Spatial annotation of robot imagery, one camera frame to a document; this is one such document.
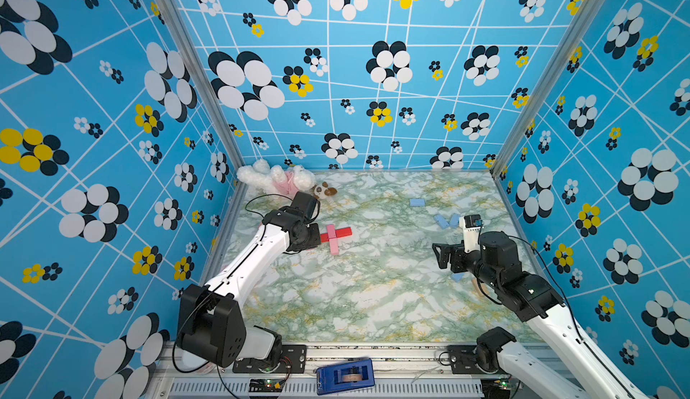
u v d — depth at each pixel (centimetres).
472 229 63
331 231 100
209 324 40
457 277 88
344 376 67
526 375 56
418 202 109
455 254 64
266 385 72
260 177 105
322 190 109
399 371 72
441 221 101
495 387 70
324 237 98
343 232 100
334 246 97
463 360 73
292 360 74
